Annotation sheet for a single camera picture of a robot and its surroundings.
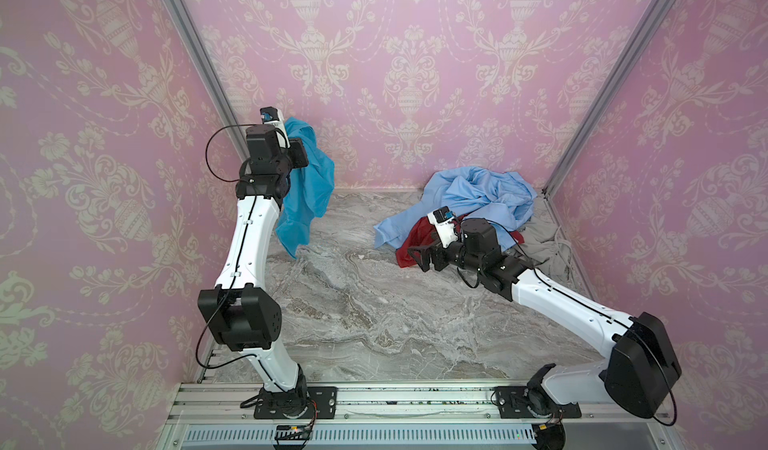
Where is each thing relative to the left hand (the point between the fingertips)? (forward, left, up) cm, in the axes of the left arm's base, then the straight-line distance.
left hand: (297, 139), depth 78 cm
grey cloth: (-9, -76, -33) cm, 84 cm away
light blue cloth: (+10, -53, -28) cm, 61 cm away
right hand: (-19, -33, -18) cm, 42 cm away
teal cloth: (-7, -2, -12) cm, 14 cm away
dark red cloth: (-3, -35, -35) cm, 49 cm away
